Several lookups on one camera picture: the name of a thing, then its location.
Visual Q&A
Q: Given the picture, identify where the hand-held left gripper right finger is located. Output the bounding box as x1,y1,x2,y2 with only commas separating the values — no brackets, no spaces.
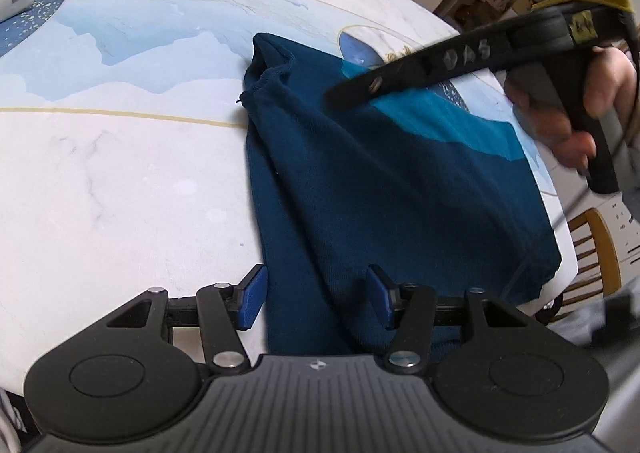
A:
366,263,531,376

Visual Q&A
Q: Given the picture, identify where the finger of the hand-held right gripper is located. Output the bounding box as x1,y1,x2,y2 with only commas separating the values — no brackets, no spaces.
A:
324,58,432,112

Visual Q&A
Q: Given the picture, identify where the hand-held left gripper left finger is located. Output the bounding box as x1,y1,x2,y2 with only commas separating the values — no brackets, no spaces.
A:
105,263,269,376

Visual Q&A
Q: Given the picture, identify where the two-tone blue sweater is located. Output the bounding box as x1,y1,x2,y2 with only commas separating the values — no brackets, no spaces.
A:
237,32,563,356

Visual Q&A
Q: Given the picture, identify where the person's right hand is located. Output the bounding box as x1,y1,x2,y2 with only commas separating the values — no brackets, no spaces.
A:
502,45,640,171

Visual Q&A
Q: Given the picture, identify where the white printed tablecloth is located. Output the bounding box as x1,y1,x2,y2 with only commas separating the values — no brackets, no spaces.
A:
0,0,583,384

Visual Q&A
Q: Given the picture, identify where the wooden spindle-back chair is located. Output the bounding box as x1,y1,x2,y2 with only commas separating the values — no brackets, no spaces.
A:
537,207,623,325

